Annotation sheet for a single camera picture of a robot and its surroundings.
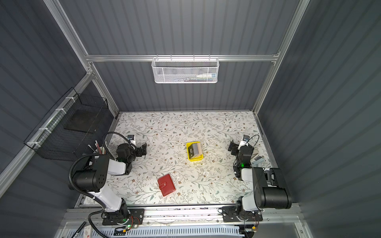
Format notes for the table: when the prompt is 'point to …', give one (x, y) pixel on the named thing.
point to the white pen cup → (101, 150)
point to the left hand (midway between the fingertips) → (140, 144)
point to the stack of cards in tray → (195, 150)
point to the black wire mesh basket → (77, 121)
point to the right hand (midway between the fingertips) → (243, 142)
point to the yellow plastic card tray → (188, 144)
